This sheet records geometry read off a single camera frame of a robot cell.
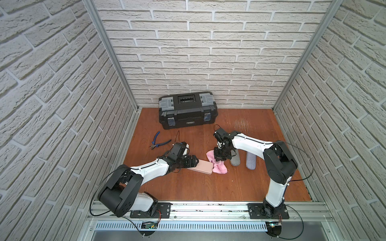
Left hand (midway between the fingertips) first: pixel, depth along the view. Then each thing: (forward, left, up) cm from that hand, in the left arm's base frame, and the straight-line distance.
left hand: (195, 160), depth 88 cm
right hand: (+1, -14, -1) cm, 14 cm away
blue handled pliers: (+13, +28, -3) cm, 31 cm away
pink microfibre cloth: (-4, -14, 0) cm, 14 cm away
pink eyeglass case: (-4, -5, 0) cm, 6 cm away
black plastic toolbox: (+28, +6, +14) cm, 32 cm away
